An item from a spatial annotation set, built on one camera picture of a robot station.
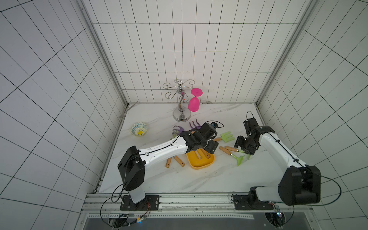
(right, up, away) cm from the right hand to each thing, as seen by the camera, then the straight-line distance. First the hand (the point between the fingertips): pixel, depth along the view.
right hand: (234, 146), depth 85 cm
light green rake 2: (-40, -10, +1) cm, 41 cm away
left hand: (-17, +3, -6) cm, 19 cm away
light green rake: (+1, -3, +7) cm, 7 cm away
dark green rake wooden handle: (-22, -6, +4) cm, 23 cm away
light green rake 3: (-34, -9, +3) cm, 35 cm away
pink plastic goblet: (-24, +27, +10) cm, 38 cm away
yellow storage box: (-21, -10, -1) cm, 24 cm away
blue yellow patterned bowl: (-64, +9, +18) cm, 67 cm away
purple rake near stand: (-24, +14, -23) cm, 36 cm away
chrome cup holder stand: (-33, +20, +26) cm, 46 cm away
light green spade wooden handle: (-2, +3, +13) cm, 14 cm away
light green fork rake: (+5, -8, +4) cm, 10 cm away
